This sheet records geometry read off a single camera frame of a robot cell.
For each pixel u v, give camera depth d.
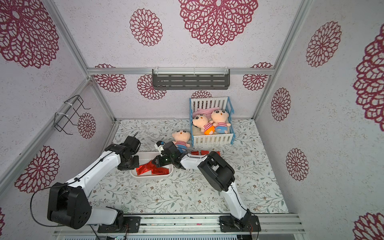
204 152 1.00
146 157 0.91
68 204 0.41
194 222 0.76
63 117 0.73
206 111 1.13
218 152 1.03
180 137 1.00
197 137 0.99
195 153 0.99
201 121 1.02
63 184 0.43
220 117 1.00
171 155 0.75
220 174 0.54
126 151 0.62
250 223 0.72
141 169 0.86
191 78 0.95
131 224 0.74
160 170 0.89
